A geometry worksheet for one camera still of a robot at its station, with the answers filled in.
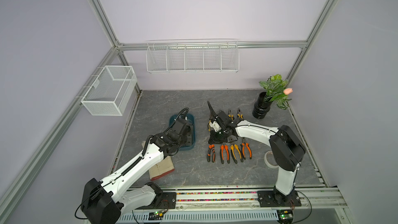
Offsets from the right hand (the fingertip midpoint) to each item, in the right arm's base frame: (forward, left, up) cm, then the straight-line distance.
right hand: (208, 141), depth 89 cm
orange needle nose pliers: (-2, -20, -3) cm, 21 cm away
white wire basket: (+18, +54, +22) cm, 61 cm away
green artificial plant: (+26, -40, +19) cm, 51 cm away
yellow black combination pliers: (+20, -16, -3) cm, 26 cm away
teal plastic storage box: (+16, +12, 0) cm, 20 cm away
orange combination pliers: (-6, -8, -2) cm, 10 cm away
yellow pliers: (+20, -22, -3) cm, 30 cm away
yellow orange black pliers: (-7, -14, -3) cm, 16 cm away
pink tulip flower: (+17, -42, +24) cm, 51 cm away
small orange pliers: (-3, -1, +1) cm, 4 cm away
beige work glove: (-14, +25, -4) cm, 29 cm away
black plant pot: (+20, -34, +6) cm, 40 cm away
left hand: (-2, +11, +11) cm, 16 cm away
